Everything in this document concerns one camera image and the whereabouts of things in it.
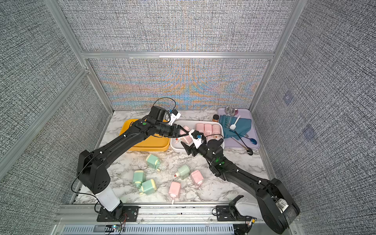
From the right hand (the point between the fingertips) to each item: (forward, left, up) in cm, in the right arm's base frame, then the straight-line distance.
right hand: (188, 133), depth 77 cm
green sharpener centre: (-15, +3, -17) cm, 22 cm away
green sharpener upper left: (-8, +21, -17) cm, 28 cm away
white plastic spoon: (+22, -34, -24) cm, 47 cm away
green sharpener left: (-18, +26, -16) cm, 36 cm away
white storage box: (+14, -17, -18) cm, 28 cm away
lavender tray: (+17, -47, -25) cm, 56 cm away
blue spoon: (+9, -44, -23) cm, 50 cm away
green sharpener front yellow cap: (-23, +21, -16) cm, 35 cm away
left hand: (0, 0, 0) cm, 1 cm away
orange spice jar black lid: (+24, -20, -15) cm, 34 cm away
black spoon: (+2, -41, -24) cm, 48 cm away
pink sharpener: (-18, -5, -16) cm, 25 cm away
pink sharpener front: (-24, +7, -16) cm, 30 cm away
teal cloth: (+23, -41, -24) cm, 52 cm away
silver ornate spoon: (+35, -35, -23) cm, 55 cm away
